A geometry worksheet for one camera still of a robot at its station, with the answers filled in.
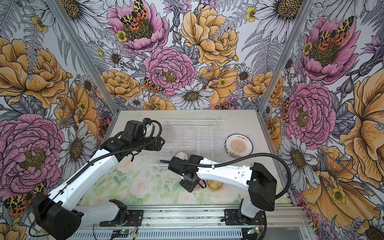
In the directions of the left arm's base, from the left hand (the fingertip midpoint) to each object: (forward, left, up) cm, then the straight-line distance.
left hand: (155, 145), depth 78 cm
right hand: (-18, -20, -11) cm, 29 cm away
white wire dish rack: (+18, -28, -20) cm, 39 cm away
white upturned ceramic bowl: (+1, -13, -13) cm, 18 cm away
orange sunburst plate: (+10, -49, -18) cm, 53 cm away
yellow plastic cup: (-15, -31, -18) cm, 39 cm away
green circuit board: (-35, +15, -20) cm, 43 cm away
